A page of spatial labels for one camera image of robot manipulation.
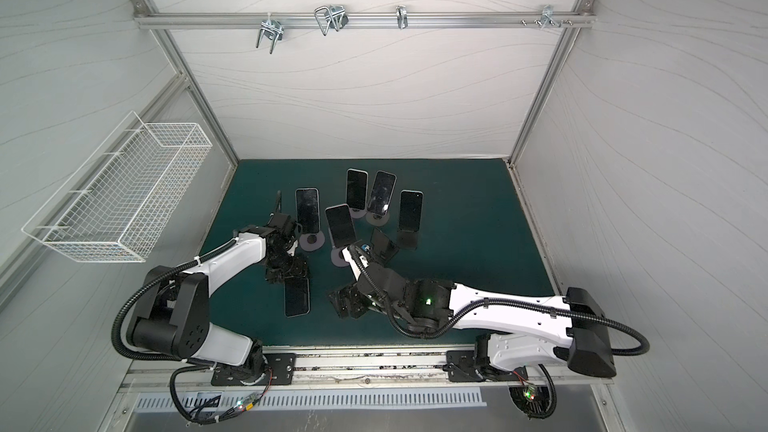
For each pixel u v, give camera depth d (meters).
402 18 0.78
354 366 0.75
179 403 0.67
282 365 0.74
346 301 0.58
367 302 0.58
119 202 0.69
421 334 0.47
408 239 0.99
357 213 1.04
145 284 0.45
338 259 0.94
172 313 0.43
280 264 0.75
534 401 0.72
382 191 0.98
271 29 0.79
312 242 0.98
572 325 0.41
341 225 0.85
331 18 0.77
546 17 0.77
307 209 0.91
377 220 1.05
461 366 0.74
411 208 0.93
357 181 0.98
